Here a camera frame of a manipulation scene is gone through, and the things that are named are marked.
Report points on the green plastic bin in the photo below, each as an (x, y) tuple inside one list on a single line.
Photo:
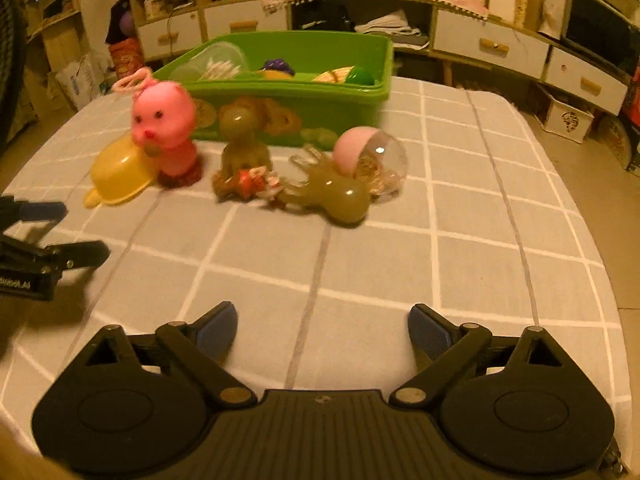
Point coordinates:
[(300, 94)]

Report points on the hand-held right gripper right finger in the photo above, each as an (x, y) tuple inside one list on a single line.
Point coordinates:
[(430, 332)]

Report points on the black microwave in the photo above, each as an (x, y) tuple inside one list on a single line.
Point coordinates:
[(600, 30)]

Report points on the toy corn cob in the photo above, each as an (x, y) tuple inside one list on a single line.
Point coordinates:
[(332, 76)]

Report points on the black cloth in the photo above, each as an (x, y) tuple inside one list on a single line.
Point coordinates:
[(116, 20)]

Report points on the white carved box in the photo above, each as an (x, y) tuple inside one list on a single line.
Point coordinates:
[(567, 117)]

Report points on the yellow plastic bowl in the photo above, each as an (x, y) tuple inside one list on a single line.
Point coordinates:
[(120, 172)]

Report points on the grey checked tablecloth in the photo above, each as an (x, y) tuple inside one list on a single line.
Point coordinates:
[(400, 260)]

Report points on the purple ball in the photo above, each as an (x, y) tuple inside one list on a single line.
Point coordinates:
[(127, 24)]

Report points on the clear cotton swab jar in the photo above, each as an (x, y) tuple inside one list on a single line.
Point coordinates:
[(215, 62)]

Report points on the small red white toy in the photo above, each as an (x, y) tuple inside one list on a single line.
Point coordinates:
[(255, 182)]

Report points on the pink clear capsule ball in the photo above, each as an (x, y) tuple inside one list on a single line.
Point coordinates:
[(372, 160)]

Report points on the red gift bag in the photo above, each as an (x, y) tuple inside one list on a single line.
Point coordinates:
[(632, 107), (125, 57)]

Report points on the folded clothes pile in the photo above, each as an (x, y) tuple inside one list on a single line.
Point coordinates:
[(390, 27)]

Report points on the white plastic bag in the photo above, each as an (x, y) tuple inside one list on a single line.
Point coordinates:
[(80, 82)]

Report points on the olive octopus toy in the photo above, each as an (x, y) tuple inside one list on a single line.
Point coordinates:
[(340, 195), (242, 135)]

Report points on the purple toy grapes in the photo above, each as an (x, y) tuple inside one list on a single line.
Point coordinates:
[(277, 65)]

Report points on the dark ribbed object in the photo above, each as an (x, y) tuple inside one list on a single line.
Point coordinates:
[(10, 60)]

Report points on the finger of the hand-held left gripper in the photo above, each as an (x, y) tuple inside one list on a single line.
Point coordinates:
[(80, 254), (42, 211)]

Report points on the wooden side shelf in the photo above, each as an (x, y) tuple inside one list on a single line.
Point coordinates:
[(60, 40)]

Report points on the pink pig toy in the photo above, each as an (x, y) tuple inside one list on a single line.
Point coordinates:
[(162, 115)]

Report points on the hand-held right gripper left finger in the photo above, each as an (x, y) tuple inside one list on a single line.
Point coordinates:
[(217, 330)]

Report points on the white drawer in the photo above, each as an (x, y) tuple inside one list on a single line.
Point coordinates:
[(245, 20), (492, 45), (167, 35), (585, 80)]

